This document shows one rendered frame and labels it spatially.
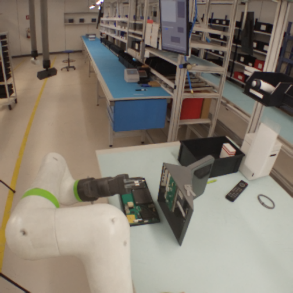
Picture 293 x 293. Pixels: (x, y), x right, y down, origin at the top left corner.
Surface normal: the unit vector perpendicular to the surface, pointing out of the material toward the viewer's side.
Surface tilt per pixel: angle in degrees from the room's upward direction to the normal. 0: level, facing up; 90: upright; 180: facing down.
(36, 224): 20
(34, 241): 52
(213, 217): 0
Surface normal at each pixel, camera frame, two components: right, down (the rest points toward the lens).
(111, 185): -0.14, -0.16
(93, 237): 0.08, -0.13
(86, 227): 0.08, -0.48
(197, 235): 0.07, -0.84
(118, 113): 0.31, 0.53
